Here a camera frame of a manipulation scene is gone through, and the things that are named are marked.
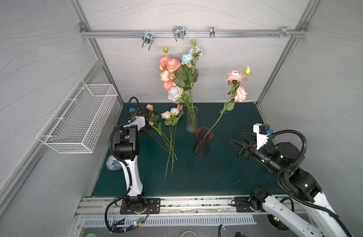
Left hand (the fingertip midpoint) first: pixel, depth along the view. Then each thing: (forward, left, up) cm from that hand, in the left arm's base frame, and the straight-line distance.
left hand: (142, 131), depth 103 cm
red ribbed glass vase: (-13, -41, +17) cm, 46 cm away
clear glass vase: (+3, -34, +9) cm, 36 cm away
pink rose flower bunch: (+2, -14, -1) cm, 14 cm away
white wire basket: (-17, +21, +30) cm, 41 cm away
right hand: (-25, -52, +33) cm, 67 cm away
